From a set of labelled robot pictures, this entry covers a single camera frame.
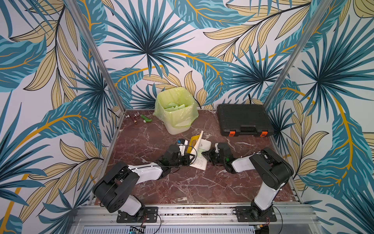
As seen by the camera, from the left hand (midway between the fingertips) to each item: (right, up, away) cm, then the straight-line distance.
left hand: (194, 157), depth 85 cm
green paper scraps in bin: (-14, +32, +17) cm, 39 cm away
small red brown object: (-43, +21, +24) cm, 54 cm away
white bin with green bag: (-9, +21, +5) cm, 23 cm away
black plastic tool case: (+40, +23, +22) cm, 51 cm away
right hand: (+5, +2, +8) cm, 10 cm away
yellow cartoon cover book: (+4, +5, +7) cm, 10 cm away
